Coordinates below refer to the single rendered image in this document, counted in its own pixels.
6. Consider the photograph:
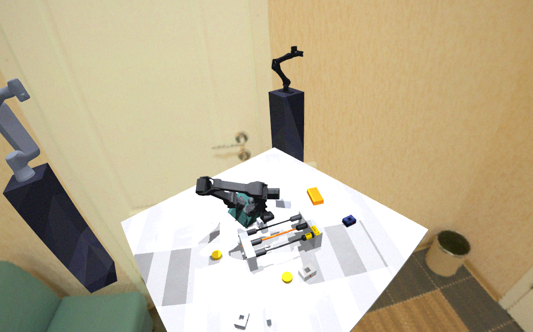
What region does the orange rectangular block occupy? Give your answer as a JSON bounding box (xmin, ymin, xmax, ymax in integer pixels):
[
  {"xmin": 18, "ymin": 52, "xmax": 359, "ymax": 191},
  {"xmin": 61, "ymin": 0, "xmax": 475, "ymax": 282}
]
[{"xmin": 306, "ymin": 187, "xmax": 324, "ymax": 206}]

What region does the yellow disc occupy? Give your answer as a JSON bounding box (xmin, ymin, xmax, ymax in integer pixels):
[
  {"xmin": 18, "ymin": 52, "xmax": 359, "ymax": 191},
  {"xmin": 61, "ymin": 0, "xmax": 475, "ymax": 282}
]
[
  {"xmin": 282, "ymin": 272, "xmax": 293, "ymax": 284},
  {"xmin": 211, "ymin": 250, "xmax": 222, "ymax": 260}
]

